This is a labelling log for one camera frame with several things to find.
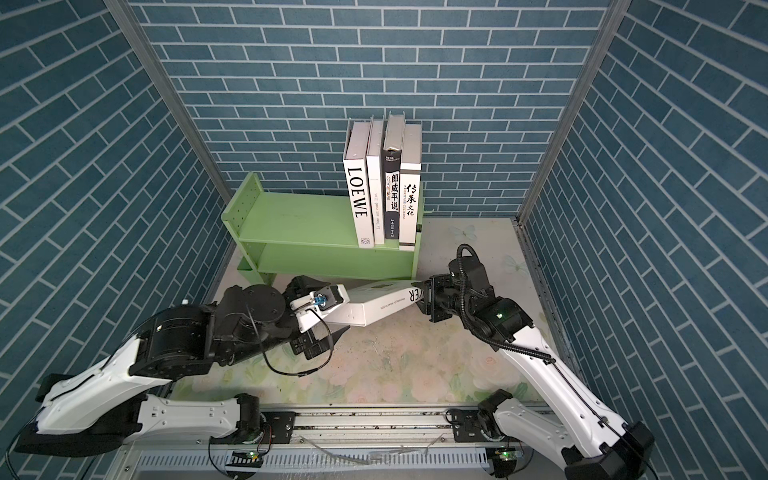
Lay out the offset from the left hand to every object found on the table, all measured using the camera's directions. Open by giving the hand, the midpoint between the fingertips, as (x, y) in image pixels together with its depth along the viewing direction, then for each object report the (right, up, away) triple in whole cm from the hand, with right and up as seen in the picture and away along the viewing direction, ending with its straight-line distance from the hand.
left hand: (338, 307), depth 56 cm
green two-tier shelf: (-12, +14, +22) cm, 29 cm away
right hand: (+13, +3, +14) cm, 19 cm away
